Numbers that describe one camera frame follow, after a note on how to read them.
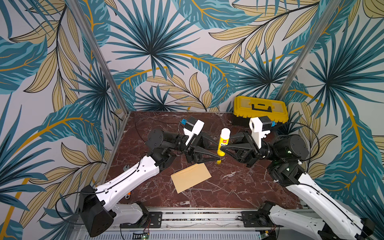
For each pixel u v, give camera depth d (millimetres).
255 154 408
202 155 435
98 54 838
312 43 802
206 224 732
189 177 887
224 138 401
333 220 396
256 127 378
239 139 441
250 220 732
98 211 366
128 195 798
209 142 470
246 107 1023
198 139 456
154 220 734
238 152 429
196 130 404
